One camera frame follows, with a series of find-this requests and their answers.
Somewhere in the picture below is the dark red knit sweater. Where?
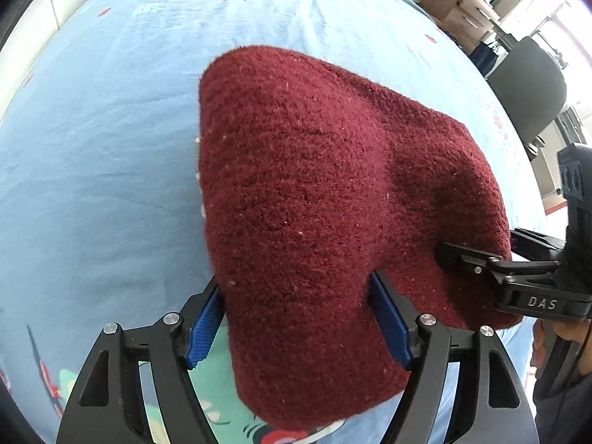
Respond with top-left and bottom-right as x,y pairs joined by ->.
199,46 -> 518,430

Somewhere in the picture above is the person's right hand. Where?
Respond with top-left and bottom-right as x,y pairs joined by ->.
529,317 -> 592,371

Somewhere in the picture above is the black office chair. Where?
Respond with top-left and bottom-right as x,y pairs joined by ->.
487,37 -> 567,161

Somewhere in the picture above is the blue cartoon bed sheet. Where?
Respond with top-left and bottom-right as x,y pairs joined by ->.
1,0 -> 545,443

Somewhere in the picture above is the wooden drawer cabinet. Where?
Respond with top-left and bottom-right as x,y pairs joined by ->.
418,0 -> 499,55

